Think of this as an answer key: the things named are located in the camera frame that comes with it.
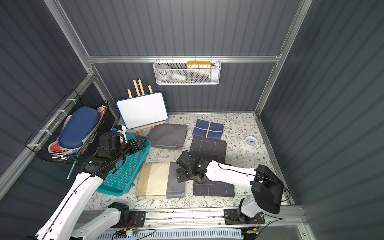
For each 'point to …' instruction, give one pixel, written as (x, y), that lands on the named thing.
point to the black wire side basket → (45, 141)
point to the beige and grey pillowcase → (159, 180)
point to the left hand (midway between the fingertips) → (139, 140)
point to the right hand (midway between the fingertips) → (185, 172)
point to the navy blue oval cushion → (78, 127)
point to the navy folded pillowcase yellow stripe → (208, 129)
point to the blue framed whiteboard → (142, 110)
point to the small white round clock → (251, 142)
